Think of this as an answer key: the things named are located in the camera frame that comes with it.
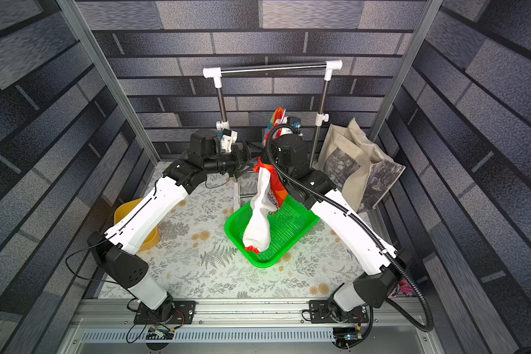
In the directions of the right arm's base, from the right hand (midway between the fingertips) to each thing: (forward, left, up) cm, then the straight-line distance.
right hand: (267, 139), depth 67 cm
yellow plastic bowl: (-3, +65, -36) cm, 75 cm away
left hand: (-4, +2, -4) cm, 6 cm away
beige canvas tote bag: (+9, -37, -24) cm, 45 cm away
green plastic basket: (-7, -8, -43) cm, 44 cm away
